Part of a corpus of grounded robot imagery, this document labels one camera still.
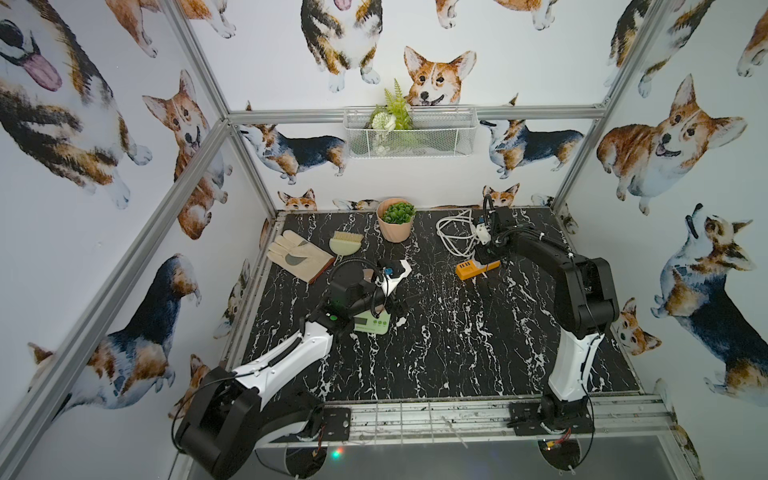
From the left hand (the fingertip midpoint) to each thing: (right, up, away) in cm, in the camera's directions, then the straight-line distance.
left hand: (416, 274), depth 76 cm
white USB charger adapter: (+22, 0, +24) cm, 33 cm away
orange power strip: (+18, -2, +25) cm, 31 cm away
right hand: (+21, +4, +23) cm, 32 cm away
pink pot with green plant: (-6, +16, +26) cm, 32 cm away
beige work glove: (-41, +2, +31) cm, 51 cm away
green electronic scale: (-14, -17, +14) cm, 26 cm away
